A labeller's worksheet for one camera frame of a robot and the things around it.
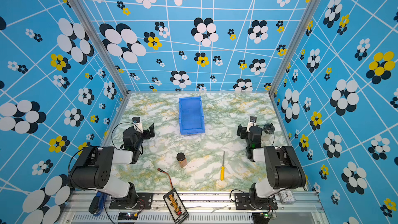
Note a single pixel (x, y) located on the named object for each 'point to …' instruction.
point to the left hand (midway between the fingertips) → (147, 123)
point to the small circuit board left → (127, 216)
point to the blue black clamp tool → (98, 203)
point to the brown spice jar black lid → (181, 157)
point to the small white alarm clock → (286, 197)
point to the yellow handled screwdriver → (222, 172)
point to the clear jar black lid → (268, 135)
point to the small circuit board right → (259, 218)
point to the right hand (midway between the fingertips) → (251, 125)
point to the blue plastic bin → (191, 115)
